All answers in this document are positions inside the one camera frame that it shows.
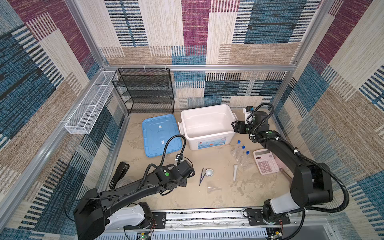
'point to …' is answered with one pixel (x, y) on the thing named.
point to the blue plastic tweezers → (202, 176)
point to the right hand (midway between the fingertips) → (237, 124)
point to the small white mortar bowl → (209, 172)
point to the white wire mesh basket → (83, 118)
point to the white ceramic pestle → (235, 167)
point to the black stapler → (121, 171)
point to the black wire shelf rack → (145, 90)
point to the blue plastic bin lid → (157, 132)
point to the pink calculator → (266, 162)
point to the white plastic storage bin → (208, 127)
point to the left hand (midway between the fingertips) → (183, 175)
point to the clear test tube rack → (242, 157)
